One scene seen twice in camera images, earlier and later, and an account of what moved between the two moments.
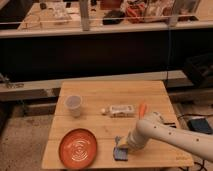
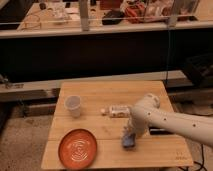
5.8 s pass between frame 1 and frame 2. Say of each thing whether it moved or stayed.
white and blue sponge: moved
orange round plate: stayed
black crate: stayed
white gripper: moved
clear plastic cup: stayed
